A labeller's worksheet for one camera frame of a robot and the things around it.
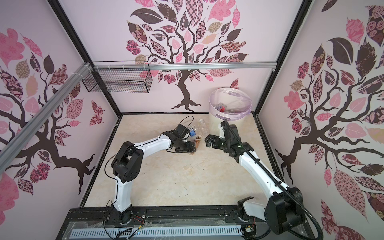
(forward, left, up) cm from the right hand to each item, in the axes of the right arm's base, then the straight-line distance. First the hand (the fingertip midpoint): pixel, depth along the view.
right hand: (212, 138), depth 82 cm
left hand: (0, +13, -15) cm, 20 cm away
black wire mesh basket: (+39, +58, +16) cm, 72 cm away
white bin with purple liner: (+31, -15, -1) cm, 34 cm away
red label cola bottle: (+26, -9, -2) cm, 28 cm away
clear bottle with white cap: (+23, +3, -18) cm, 29 cm away
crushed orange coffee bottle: (+9, +8, -16) cm, 20 cm away
